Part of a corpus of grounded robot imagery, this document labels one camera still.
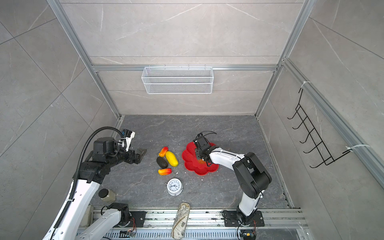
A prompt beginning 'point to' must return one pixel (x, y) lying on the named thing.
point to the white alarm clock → (174, 187)
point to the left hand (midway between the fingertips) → (136, 144)
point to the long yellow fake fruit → (171, 158)
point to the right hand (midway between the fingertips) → (201, 149)
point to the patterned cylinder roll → (180, 220)
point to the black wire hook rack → (326, 157)
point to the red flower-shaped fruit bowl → (191, 163)
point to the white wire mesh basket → (177, 79)
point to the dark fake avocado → (162, 162)
